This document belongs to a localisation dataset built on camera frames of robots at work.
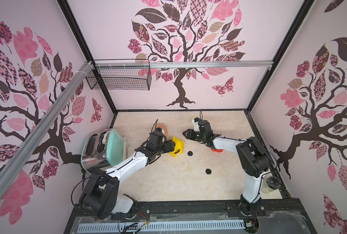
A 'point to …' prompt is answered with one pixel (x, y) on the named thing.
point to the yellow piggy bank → (179, 146)
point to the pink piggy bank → (163, 126)
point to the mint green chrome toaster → (104, 149)
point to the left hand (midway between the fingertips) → (171, 147)
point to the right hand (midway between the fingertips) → (185, 132)
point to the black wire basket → (121, 74)
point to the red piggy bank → (218, 150)
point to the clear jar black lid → (271, 184)
